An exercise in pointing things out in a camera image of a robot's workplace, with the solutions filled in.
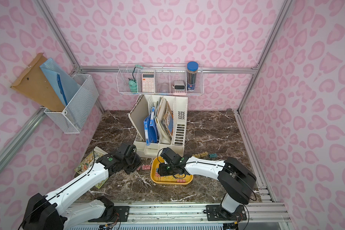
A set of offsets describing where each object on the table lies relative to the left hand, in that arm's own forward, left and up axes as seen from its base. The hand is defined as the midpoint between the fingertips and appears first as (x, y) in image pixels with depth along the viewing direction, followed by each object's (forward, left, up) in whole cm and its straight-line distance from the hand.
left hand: (143, 158), depth 82 cm
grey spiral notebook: (+24, +5, +11) cm, 27 cm away
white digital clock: (+37, -21, +22) cm, 48 cm away
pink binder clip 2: (-10, -21, -8) cm, 25 cm away
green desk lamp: (+40, +9, +23) cm, 47 cm away
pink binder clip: (-2, 0, -7) cm, 7 cm away
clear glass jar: (+43, -11, +16) cm, 48 cm away
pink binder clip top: (-7, +1, +4) cm, 8 cm away
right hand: (-6, -9, -5) cm, 12 cm away
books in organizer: (+22, -12, +12) cm, 28 cm away
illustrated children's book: (+5, +37, -10) cm, 38 cm away
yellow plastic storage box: (-9, -17, -9) cm, 21 cm away
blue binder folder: (+15, -4, +11) cm, 19 cm away
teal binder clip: (+6, -42, -8) cm, 43 cm away
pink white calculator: (+45, 0, +20) cm, 49 cm away
